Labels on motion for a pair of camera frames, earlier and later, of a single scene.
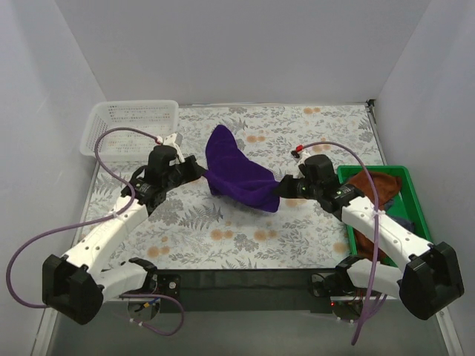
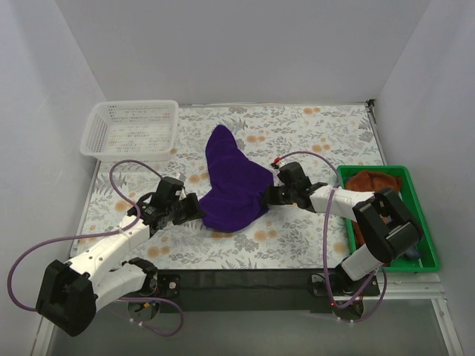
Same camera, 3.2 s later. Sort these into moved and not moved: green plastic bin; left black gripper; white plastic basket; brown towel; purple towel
Moved: purple towel; left black gripper
Not moved: green plastic bin; brown towel; white plastic basket
